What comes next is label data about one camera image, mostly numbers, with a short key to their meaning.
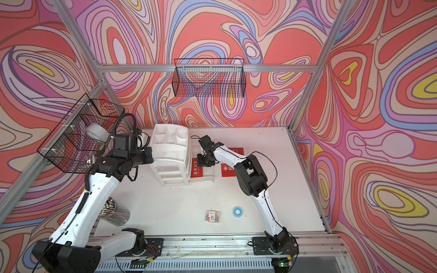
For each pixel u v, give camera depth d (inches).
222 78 37.7
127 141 21.5
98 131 29.3
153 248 28.4
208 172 37.8
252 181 23.3
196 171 38.1
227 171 38.8
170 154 32.4
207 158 30.3
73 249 14.3
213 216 31.5
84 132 30.8
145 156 26.1
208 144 32.2
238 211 32.7
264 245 28.6
